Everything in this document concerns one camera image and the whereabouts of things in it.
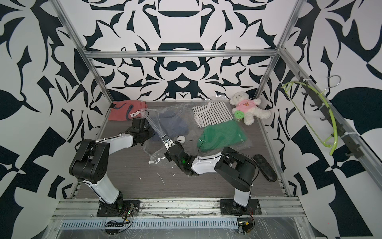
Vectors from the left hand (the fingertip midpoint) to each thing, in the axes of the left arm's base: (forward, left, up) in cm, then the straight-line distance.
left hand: (152, 128), depth 98 cm
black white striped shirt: (+14, -42, -3) cm, 45 cm away
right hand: (-13, -11, +5) cm, 18 cm away
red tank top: (+18, +21, -2) cm, 28 cm away
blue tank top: (+2, -12, +1) cm, 12 cm away
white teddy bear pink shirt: (+14, -67, +2) cm, 69 cm away
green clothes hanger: (+7, -78, +27) cm, 83 cm away
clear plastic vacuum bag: (-12, -2, -6) cm, 14 cm away
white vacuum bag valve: (-6, -19, -4) cm, 21 cm away
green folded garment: (-5, -45, -4) cm, 45 cm away
